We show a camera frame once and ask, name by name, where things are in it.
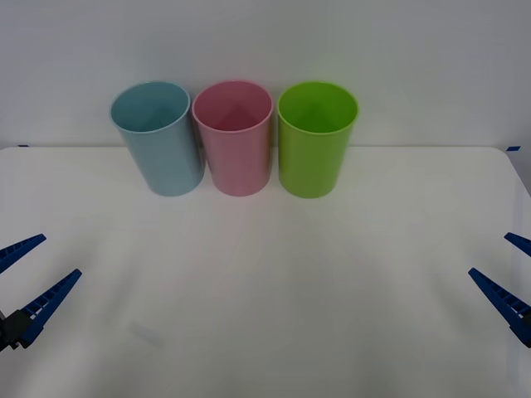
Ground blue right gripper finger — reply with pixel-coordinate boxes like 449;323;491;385
468;268;531;348
504;232;531;255

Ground green plastic bin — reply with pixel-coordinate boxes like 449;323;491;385
276;80;360;199

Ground pale blue plastic bin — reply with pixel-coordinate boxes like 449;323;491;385
109;80;206;197

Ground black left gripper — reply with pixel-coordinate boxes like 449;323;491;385
0;234;83;352

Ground pink plastic bin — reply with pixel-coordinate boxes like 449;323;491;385
191;80;275;197

